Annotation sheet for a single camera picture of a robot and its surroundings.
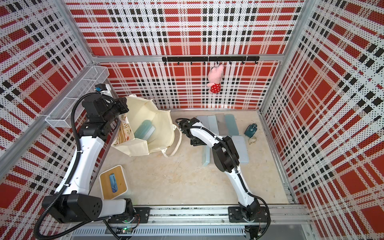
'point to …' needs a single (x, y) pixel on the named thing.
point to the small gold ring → (252, 140)
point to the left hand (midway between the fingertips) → (128, 98)
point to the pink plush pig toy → (214, 77)
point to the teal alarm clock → (250, 130)
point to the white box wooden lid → (113, 182)
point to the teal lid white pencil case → (145, 130)
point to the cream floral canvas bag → (166, 138)
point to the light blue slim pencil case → (213, 124)
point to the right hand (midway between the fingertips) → (204, 142)
